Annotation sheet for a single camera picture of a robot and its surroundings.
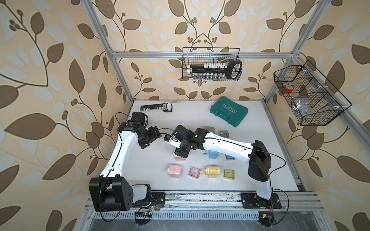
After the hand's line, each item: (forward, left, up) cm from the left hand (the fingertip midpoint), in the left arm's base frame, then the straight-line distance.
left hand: (154, 136), depth 80 cm
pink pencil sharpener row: (-6, -14, -15) cm, 21 cm away
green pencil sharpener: (+11, -33, -8) cm, 36 cm away
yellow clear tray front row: (-15, -44, -16) cm, 49 cm away
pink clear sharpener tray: (-14, -23, -17) cm, 32 cm away
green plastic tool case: (+30, -50, -11) cm, 59 cm away
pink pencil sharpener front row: (-16, -12, -9) cm, 22 cm away
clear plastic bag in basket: (+7, -76, +19) cm, 78 cm away
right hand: (-4, -14, -5) cm, 16 cm away
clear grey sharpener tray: (+13, -45, -17) cm, 50 cm away
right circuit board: (-36, -59, -18) cm, 71 cm away
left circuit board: (-36, +3, -18) cm, 40 cm away
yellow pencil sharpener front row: (-16, -33, -9) cm, 38 cm away
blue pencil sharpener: (-5, -34, -12) cm, 36 cm away
